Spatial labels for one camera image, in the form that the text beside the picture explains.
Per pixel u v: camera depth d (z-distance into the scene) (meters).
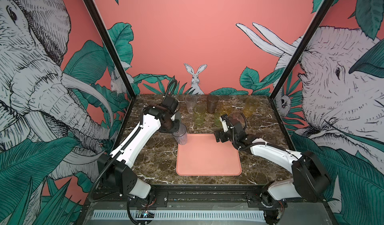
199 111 1.10
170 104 0.61
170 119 0.68
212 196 0.76
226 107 1.18
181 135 0.78
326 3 0.73
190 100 1.16
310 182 0.43
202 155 0.95
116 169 0.40
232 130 0.66
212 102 1.01
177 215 0.70
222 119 0.79
